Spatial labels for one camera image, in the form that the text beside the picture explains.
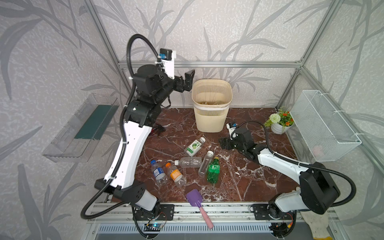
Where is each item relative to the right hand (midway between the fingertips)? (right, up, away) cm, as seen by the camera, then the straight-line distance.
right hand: (223, 133), depth 88 cm
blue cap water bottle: (-37, -21, -6) cm, 43 cm away
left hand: (-19, +30, -31) cm, 47 cm away
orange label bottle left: (-27, -22, -7) cm, 36 cm away
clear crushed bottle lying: (-20, -16, -2) cm, 26 cm away
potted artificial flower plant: (+38, +7, +8) cm, 40 cm away
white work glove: (+43, -41, -17) cm, 62 cm away
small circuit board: (-37, -43, -17) cm, 59 cm away
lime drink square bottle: (-18, -9, +6) cm, 21 cm away
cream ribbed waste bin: (-6, +24, +20) cm, 32 cm away
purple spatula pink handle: (-17, -33, -11) cm, 38 cm away
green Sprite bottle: (-6, -21, -3) cm, 22 cm away
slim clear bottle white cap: (-11, -17, -3) cm, 20 cm away
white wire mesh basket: (+41, +2, -25) cm, 48 cm away
